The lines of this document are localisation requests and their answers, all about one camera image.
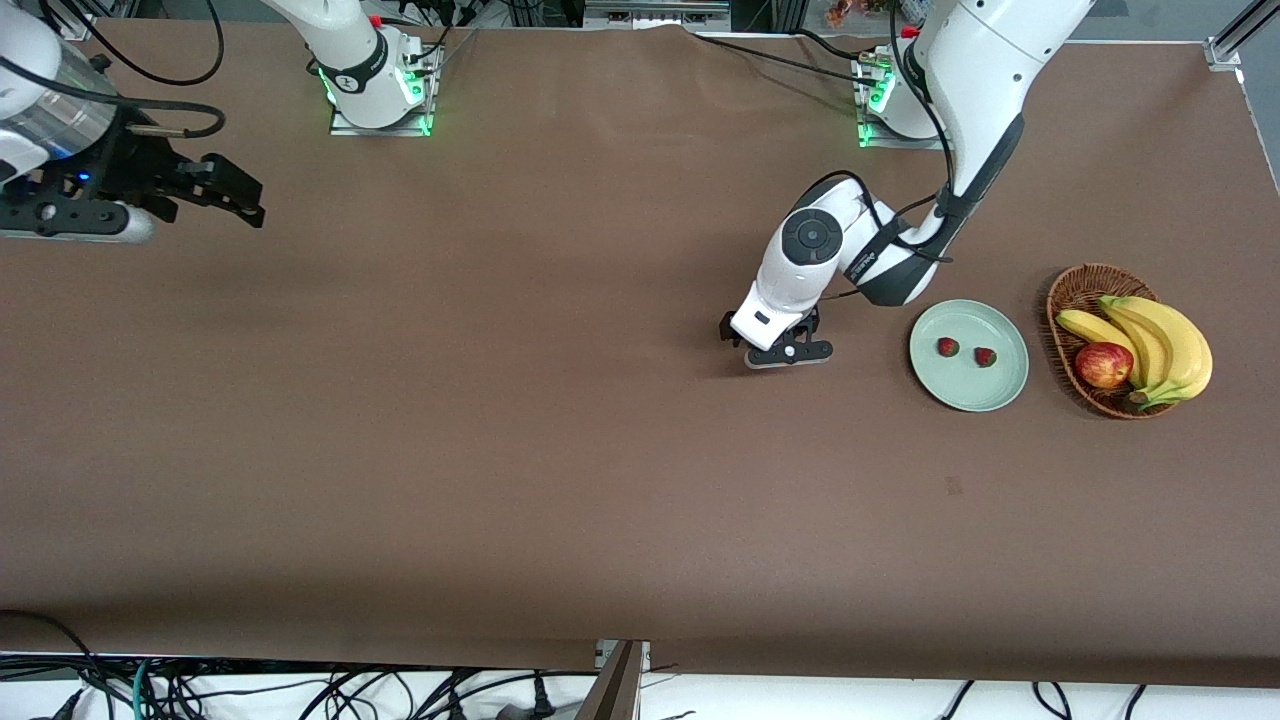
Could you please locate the aluminium frame profile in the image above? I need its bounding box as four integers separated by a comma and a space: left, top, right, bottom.
1205, 0, 1280, 73
40, 0, 101, 41

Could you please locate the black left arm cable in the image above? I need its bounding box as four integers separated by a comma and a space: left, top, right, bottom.
800, 8, 956, 301

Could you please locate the orange colourful background clutter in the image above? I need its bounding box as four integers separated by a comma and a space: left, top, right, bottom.
825, 0, 901, 26

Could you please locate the mint green round plate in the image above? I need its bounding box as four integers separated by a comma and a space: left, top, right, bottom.
908, 299, 1030, 413

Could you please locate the black cable tangle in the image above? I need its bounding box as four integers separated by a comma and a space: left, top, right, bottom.
0, 608, 561, 720

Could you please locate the yellow banana bunch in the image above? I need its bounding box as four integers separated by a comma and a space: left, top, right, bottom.
1056, 295, 1214, 411

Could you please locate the grey network switch box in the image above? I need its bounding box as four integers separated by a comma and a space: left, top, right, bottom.
583, 0, 733, 31

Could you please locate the brown camera stand post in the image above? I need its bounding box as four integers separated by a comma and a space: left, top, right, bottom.
575, 640, 651, 720

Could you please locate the brown table cover sheet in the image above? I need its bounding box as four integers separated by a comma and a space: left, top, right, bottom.
0, 18, 1280, 689

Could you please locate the red yellow apple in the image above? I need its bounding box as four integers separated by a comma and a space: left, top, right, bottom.
1075, 342, 1135, 390

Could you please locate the black cable across table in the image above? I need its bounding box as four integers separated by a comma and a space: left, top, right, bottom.
690, 30, 881, 86

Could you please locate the brown wicker basket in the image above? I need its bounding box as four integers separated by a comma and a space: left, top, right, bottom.
1046, 263, 1181, 420

